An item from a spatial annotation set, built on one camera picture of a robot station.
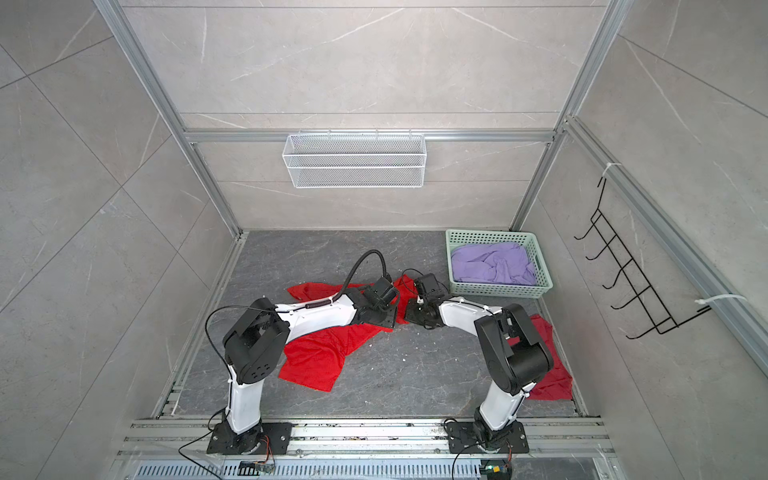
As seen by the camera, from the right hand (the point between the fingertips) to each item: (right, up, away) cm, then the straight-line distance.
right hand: (408, 312), depth 96 cm
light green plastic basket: (+20, +26, +15) cm, 36 cm away
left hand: (-5, +1, -4) cm, 7 cm away
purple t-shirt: (+36, +16, +11) cm, 41 cm away
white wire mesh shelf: (-18, +51, +4) cm, 54 cm away
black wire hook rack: (+49, +19, -24) cm, 58 cm away
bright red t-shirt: (-29, -12, -10) cm, 33 cm away
